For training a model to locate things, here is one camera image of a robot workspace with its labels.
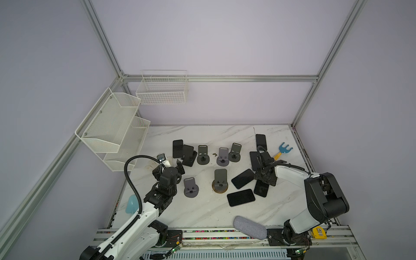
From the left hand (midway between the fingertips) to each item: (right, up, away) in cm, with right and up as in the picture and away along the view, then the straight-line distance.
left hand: (169, 164), depth 81 cm
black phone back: (-2, +7, +26) cm, 27 cm away
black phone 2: (+49, -2, +21) cm, 54 cm away
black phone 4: (+37, -19, +5) cm, 42 cm away
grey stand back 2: (+29, +1, +15) cm, 33 cm away
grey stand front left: (+10, -14, +3) cm, 17 cm away
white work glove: (-3, +3, -16) cm, 16 cm away
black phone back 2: (+49, -14, +7) cm, 52 cm away
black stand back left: (+8, +3, +16) cm, 18 cm away
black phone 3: (+40, -10, +11) cm, 42 cm away
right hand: (+49, -10, +13) cm, 52 cm away
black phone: (+56, +12, +31) cm, 65 cm away
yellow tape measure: (+72, -31, -6) cm, 79 cm away
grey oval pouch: (+40, -29, -6) cm, 49 cm away
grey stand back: (+16, +1, +20) cm, 25 cm away
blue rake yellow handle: (+69, +6, +25) cm, 73 cm away
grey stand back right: (+36, +3, +19) cm, 41 cm away
